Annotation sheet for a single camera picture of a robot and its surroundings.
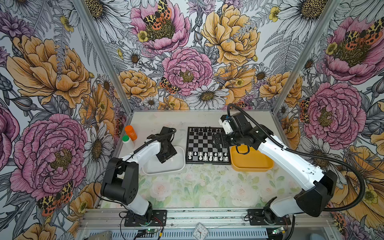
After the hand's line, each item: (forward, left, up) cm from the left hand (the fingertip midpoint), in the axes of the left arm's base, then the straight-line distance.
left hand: (170, 159), depth 89 cm
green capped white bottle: (+10, +26, +2) cm, 28 cm away
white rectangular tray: (-1, -3, -3) cm, 4 cm away
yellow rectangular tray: (-1, -50, -2) cm, 50 cm away
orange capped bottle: (+19, +27, +2) cm, 33 cm away
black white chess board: (+9, -18, -4) cm, 21 cm away
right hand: (-1, -27, +17) cm, 32 cm away
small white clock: (-35, -17, -3) cm, 39 cm away
